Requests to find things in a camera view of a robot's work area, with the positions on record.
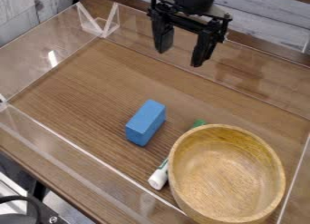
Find brown wooden bowl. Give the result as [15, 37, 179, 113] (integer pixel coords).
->
[168, 124, 286, 224]

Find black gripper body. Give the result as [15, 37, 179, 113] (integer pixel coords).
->
[148, 0, 232, 43]

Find blue rectangular block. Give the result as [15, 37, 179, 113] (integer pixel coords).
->
[124, 100, 166, 147]

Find black cable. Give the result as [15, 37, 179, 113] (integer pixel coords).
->
[0, 194, 44, 224]

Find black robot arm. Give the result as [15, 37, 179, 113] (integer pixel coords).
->
[148, 0, 232, 67]

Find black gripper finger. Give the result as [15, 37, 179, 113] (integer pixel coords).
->
[151, 14, 175, 54]
[191, 30, 216, 67]

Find clear acrylic tray wall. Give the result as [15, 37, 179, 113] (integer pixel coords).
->
[0, 1, 310, 224]

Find black metal table frame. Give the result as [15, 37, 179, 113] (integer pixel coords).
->
[0, 152, 69, 224]

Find green white marker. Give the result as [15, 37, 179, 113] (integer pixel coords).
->
[148, 119, 207, 190]

